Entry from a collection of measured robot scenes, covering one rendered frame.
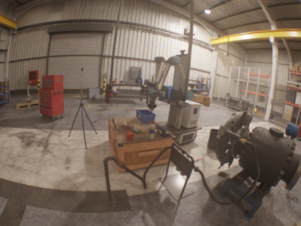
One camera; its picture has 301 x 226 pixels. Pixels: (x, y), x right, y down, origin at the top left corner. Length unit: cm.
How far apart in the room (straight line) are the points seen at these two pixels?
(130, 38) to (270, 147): 945
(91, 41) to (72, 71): 237
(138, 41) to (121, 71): 251
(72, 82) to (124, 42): 453
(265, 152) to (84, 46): 975
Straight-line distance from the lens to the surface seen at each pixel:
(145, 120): 176
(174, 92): 257
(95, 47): 942
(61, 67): 981
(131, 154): 168
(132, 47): 955
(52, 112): 374
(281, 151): 153
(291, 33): 965
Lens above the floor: 122
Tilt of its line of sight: 15 degrees down
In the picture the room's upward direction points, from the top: 6 degrees clockwise
